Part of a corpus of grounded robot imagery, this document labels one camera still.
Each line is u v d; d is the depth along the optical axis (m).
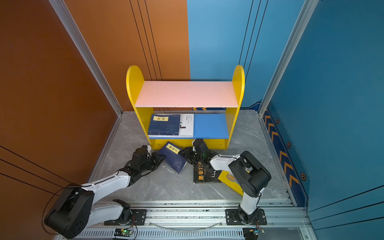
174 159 0.87
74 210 0.42
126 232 0.71
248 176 0.47
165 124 0.89
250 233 0.71
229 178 0.84
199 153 0.72
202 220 0.74
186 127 0.89
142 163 0.69
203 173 0.87
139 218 0.73
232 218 0.72
